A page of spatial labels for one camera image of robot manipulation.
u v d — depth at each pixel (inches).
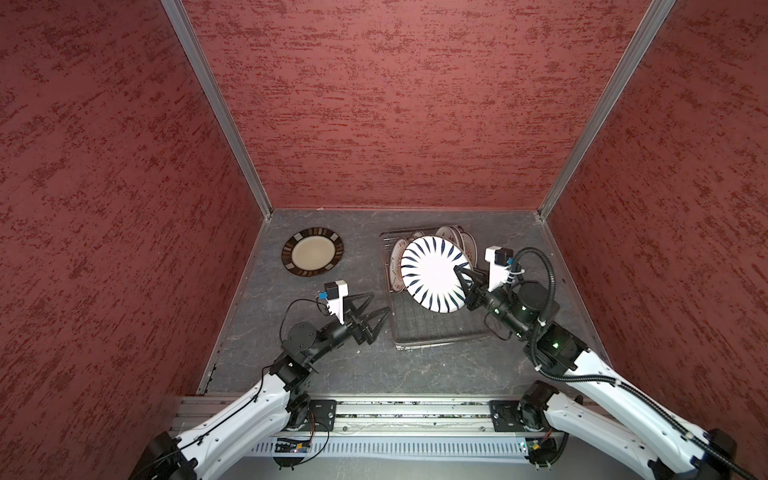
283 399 21.9
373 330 24.9
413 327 35.3
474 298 23.5
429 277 28.0
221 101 34.6
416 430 29.0
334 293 24.7
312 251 41.8
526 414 25.7
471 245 34.6
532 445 28.3
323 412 29.3
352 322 24.9
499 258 23.0
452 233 34.4
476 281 24.4
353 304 28.6
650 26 28.8
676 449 16.0
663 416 16.8
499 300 23.4
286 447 28.4
